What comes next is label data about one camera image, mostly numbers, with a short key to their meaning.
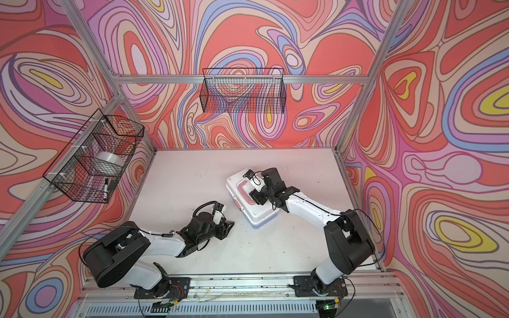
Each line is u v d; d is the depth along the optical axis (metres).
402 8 0.69
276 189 0.67
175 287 0.73
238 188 0.88
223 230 0.78
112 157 0.74
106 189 0.72
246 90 0.96
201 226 0.69
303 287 0.73
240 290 0.74
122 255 0.44
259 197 0.78
